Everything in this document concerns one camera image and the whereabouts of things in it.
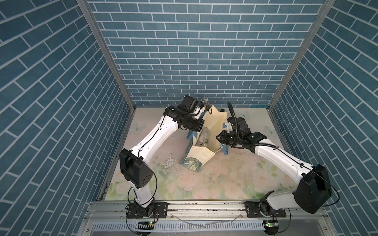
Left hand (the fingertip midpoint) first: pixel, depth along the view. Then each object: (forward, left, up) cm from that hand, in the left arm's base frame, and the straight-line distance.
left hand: (206, 127), depth 78 cm
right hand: (-2, -7, -7) cm, 10 cm away
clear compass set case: (+6, 0, -19) cm, 20 cm away
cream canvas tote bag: (-13, +5, -8) cm, 16 cm away
